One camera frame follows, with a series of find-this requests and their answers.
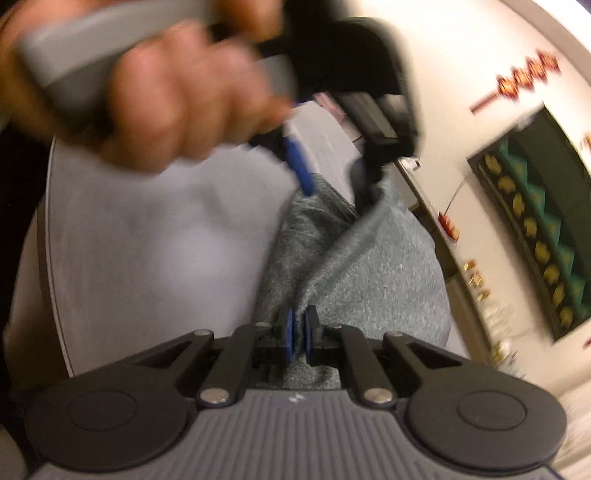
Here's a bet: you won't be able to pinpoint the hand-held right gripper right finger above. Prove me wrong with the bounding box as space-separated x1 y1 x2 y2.
305 305 467 409

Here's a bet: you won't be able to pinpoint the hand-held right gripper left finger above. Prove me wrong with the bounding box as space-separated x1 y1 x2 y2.
124 305 300 407

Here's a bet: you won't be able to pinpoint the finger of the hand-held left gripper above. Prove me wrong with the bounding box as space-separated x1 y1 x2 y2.
249 117 320 197
348 135 394 209

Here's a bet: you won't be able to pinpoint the grey pants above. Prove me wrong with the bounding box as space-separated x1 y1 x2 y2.
254 173 453 391

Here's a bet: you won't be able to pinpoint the person's left forearm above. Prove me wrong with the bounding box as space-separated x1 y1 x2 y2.
0 9 62 140

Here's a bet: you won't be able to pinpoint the person's left hand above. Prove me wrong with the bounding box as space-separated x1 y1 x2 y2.
98 21 296 175

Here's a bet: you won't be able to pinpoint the red fruit plate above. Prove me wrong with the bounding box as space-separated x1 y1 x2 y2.
438 210 461 241

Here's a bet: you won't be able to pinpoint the long grey TV cabinet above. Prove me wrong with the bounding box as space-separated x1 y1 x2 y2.
397 157 523 380

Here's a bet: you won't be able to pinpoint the group of clear glasses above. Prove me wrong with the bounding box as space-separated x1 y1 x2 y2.
485 305 519 343

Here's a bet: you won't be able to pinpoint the thin wall cable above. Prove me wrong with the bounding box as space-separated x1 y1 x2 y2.
442 178 472 216

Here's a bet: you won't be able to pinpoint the long red wall ornament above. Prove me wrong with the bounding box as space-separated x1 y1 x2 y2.
469 48 562 114

